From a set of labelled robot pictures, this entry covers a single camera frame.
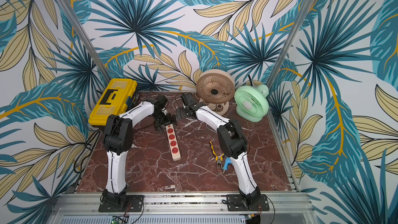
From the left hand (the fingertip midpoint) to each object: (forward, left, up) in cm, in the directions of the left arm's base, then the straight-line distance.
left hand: (171, 127), depth 96 cm
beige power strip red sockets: (-11, -2, -1) cm, 11 cm away
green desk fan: (+3, -45, +21) cm, 50 cm away
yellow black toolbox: (+14, +31, +13) cm, 36 cm away
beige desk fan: (+13, -26, +21) cm, 36 cm away
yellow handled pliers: (-19, -29, -2) cm, 35 cm away
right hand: (+10, -9, +5) cm, 14 cm away
